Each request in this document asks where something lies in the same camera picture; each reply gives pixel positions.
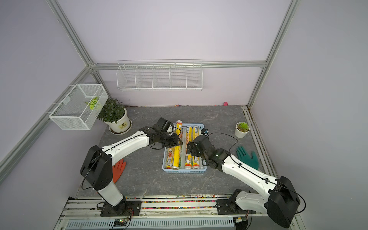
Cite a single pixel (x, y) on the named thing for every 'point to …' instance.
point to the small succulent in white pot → (242, 129)
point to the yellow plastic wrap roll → (169, 157)
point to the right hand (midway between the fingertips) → (192, 145)
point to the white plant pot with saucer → (121, 126)
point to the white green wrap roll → (201, 166)
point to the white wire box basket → (79, 109)
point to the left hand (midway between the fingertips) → (180, 144)
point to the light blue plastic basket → (181, 169)
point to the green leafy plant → (113, 110)
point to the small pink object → (225, 103)
